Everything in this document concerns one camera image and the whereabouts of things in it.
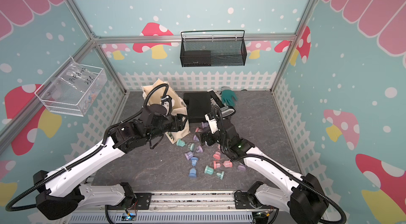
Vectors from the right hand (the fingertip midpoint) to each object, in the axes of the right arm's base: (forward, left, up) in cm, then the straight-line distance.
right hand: (203, 129), depth 78 cm
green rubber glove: (+37, -17, -17) cm, 44 cm away
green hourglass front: (-15, -3, -16) cm, 22 cm away
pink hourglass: (-12, -7, -16) cm, 21 cm away
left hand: (-2, +9, +11) cm, 14 cm away
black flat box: (+33, +4, -20) cm, 39 cm away
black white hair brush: (+34, -8, -17) cm, 39 cm away
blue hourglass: (-15, +6, -17) cm, 23 cm away
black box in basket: (+40, +4, +15) cm, 43 cm away
